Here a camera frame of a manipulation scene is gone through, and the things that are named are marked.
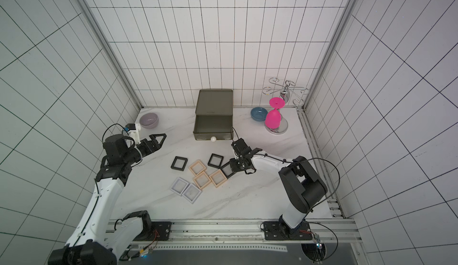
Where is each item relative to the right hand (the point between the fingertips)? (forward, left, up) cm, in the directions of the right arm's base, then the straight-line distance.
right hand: (228, 167), depth 91 cm
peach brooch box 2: (-8, +3, +1) cm, 9 cm away
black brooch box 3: (+1, +2, 0) cm, 2 cm away
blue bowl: (+38, -17, 0) cm, 42 cm away
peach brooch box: (-8, +13, 0) cm, 15 cm away
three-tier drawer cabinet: (+20, +8, +18) cm, 28 cm away
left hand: (+1, +30, +21) cm, 37 cm away
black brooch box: (+1, +27, -1) cm, 27 cm away
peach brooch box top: (-1, +16, 0) cm, 16 cm away
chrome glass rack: (+30, -27, +28) cm, 49 cm away
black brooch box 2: (+4, +7, -1) cm, 8 cm away
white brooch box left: (-12, +23, +1) cm, 26 cm away
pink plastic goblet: (+19, -22, +19) cm, 35 cm away
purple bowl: (+27, +52, +3) cm, 59 cm away
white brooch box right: (-14, +17, 0) cm, 22 cm away
